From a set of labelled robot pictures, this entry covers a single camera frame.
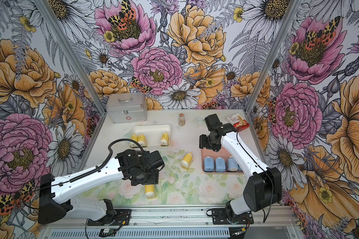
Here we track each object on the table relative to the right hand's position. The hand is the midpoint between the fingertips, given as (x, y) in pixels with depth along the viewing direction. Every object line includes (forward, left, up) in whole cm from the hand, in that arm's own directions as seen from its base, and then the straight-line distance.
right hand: (204, 148), depth 82 cm
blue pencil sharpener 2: (-6, -9, -8) cm, 13 cm away
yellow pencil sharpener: (-5, +33, +14) cm, 36 cm away
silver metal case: (+36, +52, -1) cm, 63 cm away
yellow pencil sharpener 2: (+12, +23, -7) cm, 27 cm away
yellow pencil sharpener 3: (-3, +10, -8) cm, 13 cm away
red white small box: (+27, -30, -12) cm, 42 cm away
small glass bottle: (+32, +12, -11) cm, 36 cm away
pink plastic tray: (+4, -13, -13) cm, 19 cm away
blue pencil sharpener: (-5, -3, -9) cm, 10 cm away
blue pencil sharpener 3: (-6, -15, -8) cm, 19 cm away
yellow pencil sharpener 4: (-19, +28, -7) cm, 35 cm away
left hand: (-18, +29, -1) cm, 34 cm away
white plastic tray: (+20, +32, -10) cm, 39 cm away
